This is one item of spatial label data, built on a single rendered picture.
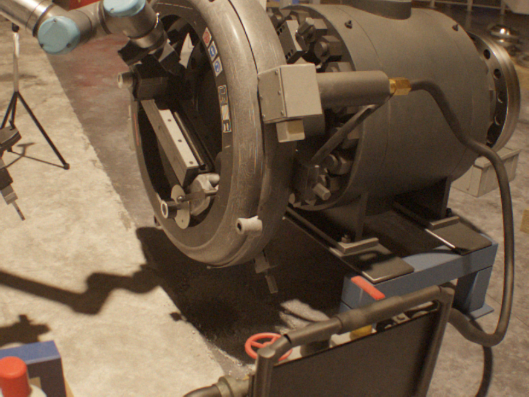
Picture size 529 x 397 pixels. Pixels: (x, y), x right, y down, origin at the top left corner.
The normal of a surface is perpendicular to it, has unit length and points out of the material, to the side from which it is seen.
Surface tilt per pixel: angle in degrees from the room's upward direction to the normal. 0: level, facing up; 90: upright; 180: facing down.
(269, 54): 53
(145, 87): 115
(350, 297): 90
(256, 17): 40
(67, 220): 0
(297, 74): 67
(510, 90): 72
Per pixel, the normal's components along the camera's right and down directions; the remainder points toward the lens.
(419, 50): 0.40, -0.39
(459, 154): 0.45, 0.62
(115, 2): -0.19, -0.38
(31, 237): 0.06, -0.92
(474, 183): -0.75, 0.21
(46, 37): -0.07, 0.41
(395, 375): 0.49, 0.36
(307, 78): 0.48, -0.03
